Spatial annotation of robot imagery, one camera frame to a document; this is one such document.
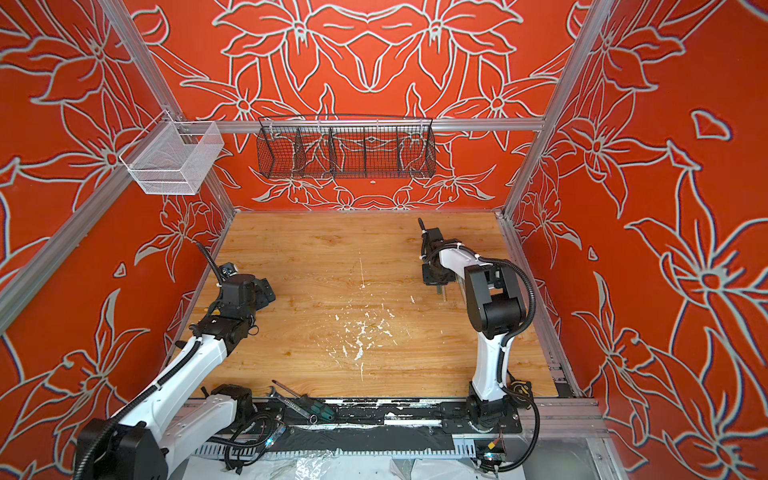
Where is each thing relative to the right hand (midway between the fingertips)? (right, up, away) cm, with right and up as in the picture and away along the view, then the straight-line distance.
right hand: (434, 277), depth 100 cm
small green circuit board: (+9, -38, -31) cm, 50 cm away
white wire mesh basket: (-84, +39, -8) cm, 93 cm away
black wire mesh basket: (-30, +45, 0) cm, 54 cm away
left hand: (-56, -1, -16) cm, 58 cm away
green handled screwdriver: (-35, -29, -27) cm, 52 cm away
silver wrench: (-39, -31, -25) cm, 56 cm away
